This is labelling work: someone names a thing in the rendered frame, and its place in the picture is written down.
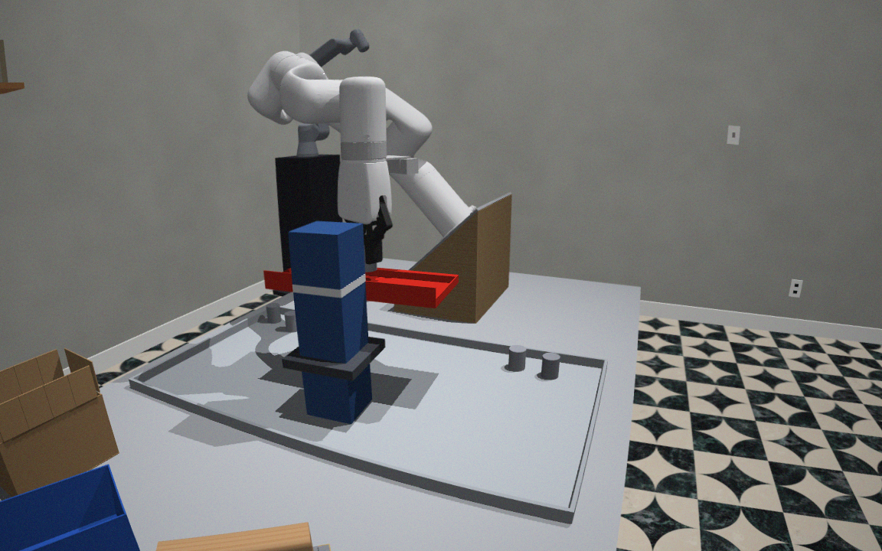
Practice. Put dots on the blue open bin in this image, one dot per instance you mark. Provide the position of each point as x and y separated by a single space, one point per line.
80 513

